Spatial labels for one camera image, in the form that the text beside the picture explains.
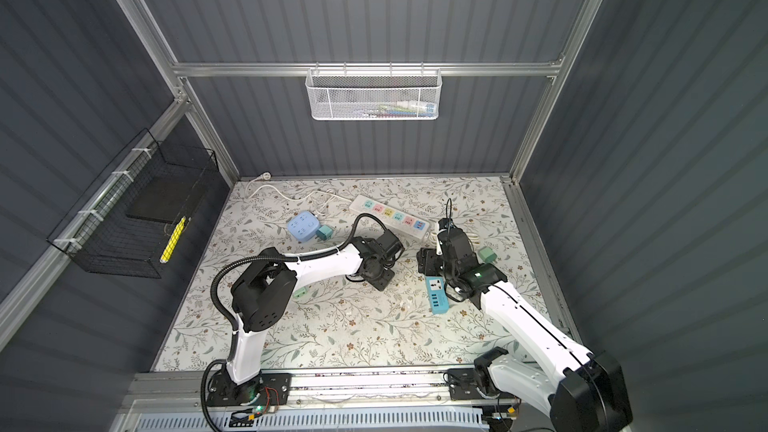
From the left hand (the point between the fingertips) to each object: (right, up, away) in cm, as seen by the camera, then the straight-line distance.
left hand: (383, 278), depth 92 cm
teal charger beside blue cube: (-21, +14, +10) cm, 27 cm away
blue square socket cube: (-28, +16, +10) cm, 33 cm away
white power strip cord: (-49, +36, +31) cm, 68 cm away
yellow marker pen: (-49, +15, -23) cm, 56 cm away
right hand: (+13, +9, -10) cm, 19 cm away
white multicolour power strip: (+2, +19, +13) cm, 23 cm away
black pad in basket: (-58, +25, -15) cm, 65 cm away
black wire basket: (-62, +19, -20) cm, 68 cm away
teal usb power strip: (+16, -3, -6) cm, 17 cm away
